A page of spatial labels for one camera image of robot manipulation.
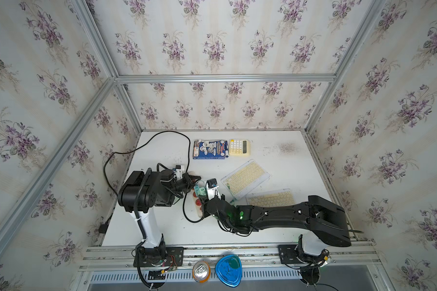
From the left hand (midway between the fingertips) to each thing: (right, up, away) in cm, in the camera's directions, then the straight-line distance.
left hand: (201, 181), depth 94 cm
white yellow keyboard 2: (+37, -8, -3) cm, 38 cm away
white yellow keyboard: (+23, +1, +2) cm, 23 cm away
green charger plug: (+1, 0, -18) cm, 18 cm away
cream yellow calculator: (+22, +18, +14) cm, 31 cm away
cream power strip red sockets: (-1, -8, -11) cm, 14 cm away
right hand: (+3, -2, -16) cm, 17 cm away
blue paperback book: (+3, +17, +14) cm, 22 cm away
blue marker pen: (+14, +17, +14) cm, 26 cm away
